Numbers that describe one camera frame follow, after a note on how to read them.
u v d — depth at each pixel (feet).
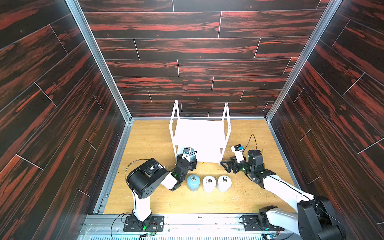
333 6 2.16
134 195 1.69
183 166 2.39
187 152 2.64
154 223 2.34
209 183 2.63
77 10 2.21
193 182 2.63
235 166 2.47
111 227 2.23
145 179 1.62
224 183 2.63
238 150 2.46
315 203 1.46
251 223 2.39
